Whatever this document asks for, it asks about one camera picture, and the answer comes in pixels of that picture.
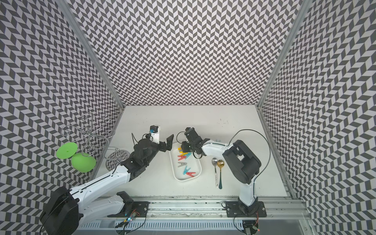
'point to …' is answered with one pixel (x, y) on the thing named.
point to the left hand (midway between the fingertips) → (165, 134)
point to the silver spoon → (214, 162)
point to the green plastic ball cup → (84, 164)
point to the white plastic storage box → (193, 161)
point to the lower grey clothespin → (182, 163)
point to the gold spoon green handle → (220, 164)
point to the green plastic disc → (66, 150)
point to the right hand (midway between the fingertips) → (183, 148)
